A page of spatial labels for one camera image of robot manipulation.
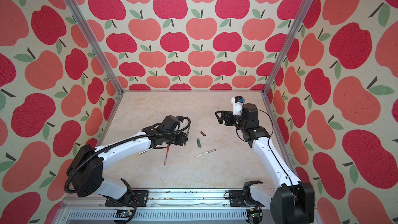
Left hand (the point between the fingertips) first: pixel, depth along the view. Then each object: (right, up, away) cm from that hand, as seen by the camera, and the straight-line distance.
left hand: (188, 143), depth 82 cm
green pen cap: (+6, -3, +11) cm, 13 cm away
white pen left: (-14, +3, -23) cm, 27 cm away
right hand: (+18, +15, -2) cm, 24 cm away
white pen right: (+10, -8, +7) cm, 14 cm away
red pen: (-13, -6, +8) cm, 16 cm away
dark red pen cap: (+8, +2, +16) cm, 18 cm away
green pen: (-1, +4, +2) cm, 4 cm away
